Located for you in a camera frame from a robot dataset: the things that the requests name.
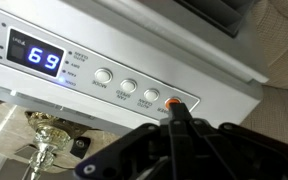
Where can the white portable air conditioner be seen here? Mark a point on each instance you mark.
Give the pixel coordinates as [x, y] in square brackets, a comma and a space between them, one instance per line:
[134, 50]

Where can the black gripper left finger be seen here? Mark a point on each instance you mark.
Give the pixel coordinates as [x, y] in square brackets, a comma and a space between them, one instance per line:
[174, 133]

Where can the light stone end table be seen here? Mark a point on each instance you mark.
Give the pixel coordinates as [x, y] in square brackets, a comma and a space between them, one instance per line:
[4, 133]

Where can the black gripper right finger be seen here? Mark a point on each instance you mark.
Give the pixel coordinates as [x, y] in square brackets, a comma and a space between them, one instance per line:
[185, 133]

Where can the crystal lamp with white shade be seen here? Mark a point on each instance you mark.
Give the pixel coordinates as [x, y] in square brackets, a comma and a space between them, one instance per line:
[45, 140]

